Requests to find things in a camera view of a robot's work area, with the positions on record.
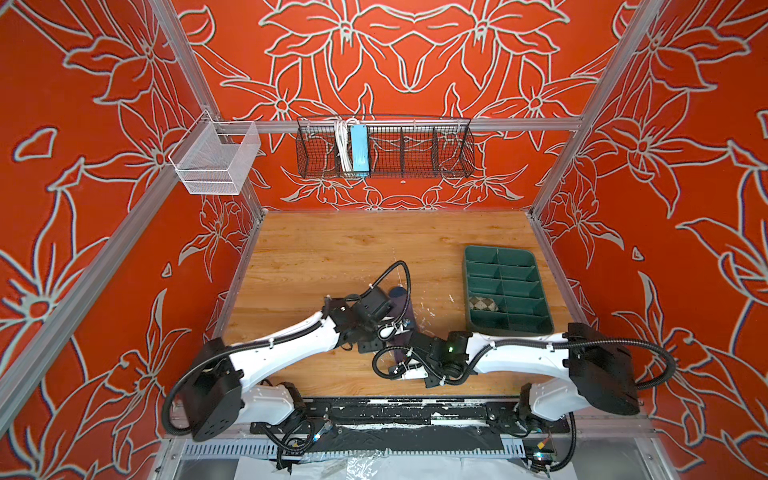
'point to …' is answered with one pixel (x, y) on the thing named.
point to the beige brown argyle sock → (482, 303)
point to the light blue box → (360, 155)
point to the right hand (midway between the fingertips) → (417, 363)
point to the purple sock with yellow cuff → (403, 317)
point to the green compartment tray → (510, 277)
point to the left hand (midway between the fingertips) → (381, 327)
